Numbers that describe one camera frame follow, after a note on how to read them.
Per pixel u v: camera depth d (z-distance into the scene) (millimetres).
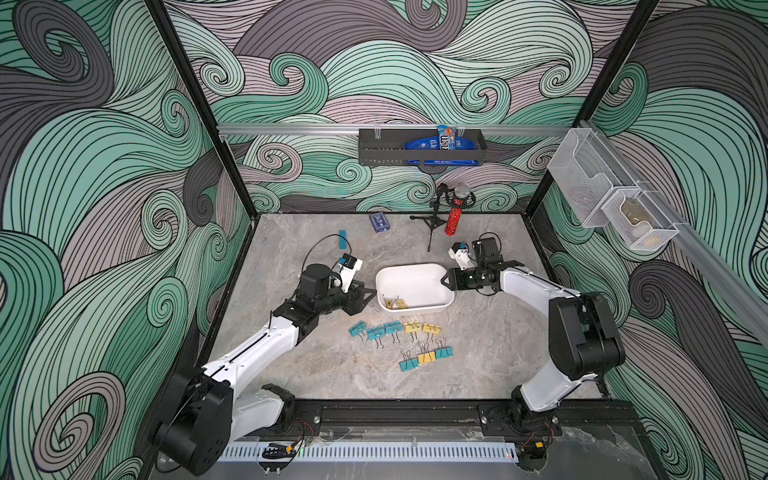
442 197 983
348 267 711
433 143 923
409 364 815
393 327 875
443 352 835
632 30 737
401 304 923
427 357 829
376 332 858
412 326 862
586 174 778
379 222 1165
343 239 1106
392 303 903
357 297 714
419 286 1006
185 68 798
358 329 869
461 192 905
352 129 942
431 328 873
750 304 502
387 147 957
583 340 462
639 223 642
